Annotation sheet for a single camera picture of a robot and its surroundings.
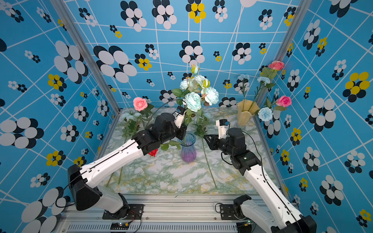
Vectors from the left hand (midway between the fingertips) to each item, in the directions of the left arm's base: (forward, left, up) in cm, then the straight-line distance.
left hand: (189, 122), depth 72 cm
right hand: (-4, -9, -5) cm, 11 cm away
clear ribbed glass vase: (+18, +29, -20) cm, 40 cm away
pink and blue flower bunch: (+4, -39, +3) cm, 39 cm away
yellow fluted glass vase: (+24, -38, -14) cm, 47 cm away
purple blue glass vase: (-1, +1, -29) cm, 29 cm away
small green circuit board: (-40, +35, -34) cm, 63 cm away
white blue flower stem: (+19, -8, -29) cm, 35 cm away
